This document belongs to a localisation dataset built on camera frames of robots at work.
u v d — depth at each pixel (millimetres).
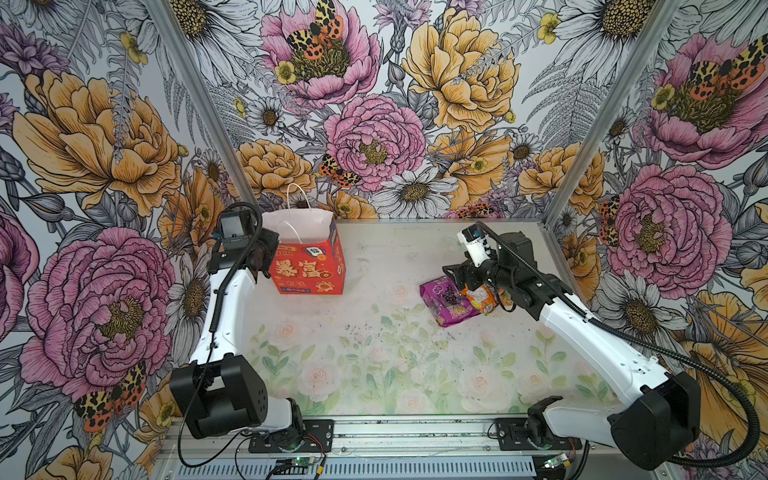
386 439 746
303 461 713
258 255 589
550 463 715
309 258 857
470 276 695
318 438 732
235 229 597
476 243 675
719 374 617
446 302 931
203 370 397
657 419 385
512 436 736
